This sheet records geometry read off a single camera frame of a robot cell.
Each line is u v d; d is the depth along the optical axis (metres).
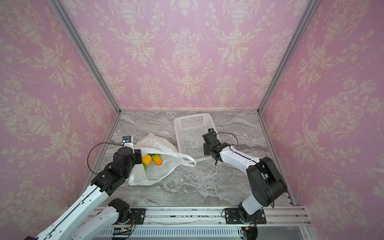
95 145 0.97
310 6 0.69
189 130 1.08
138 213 0.75
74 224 0.44
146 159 0.87
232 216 0.73
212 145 0.70
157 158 0.91
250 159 0.50
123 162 0.56
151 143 0.84
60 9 0.70
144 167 0.85
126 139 0.65
